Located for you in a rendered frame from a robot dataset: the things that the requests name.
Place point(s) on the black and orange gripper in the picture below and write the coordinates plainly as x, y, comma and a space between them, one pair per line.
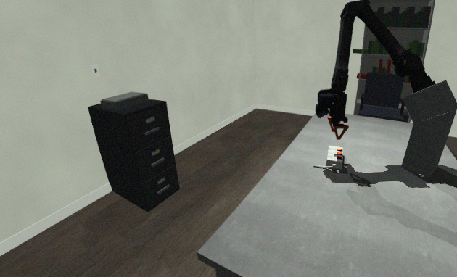
336, 121

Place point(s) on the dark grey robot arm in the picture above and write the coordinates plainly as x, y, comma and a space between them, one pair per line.
410, 64

